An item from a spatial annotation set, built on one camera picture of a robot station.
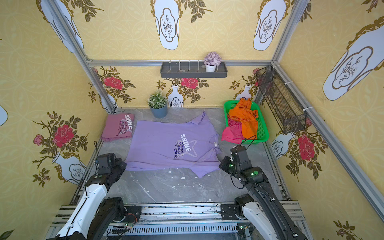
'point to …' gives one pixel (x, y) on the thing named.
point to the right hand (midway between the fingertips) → (220, 163)
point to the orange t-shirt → (244, 113)
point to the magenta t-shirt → (233, 132)
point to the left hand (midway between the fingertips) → (126, 162)
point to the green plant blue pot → (158, 103)
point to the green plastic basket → (262, 134)
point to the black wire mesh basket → (289, 113)
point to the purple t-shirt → (164, 144)
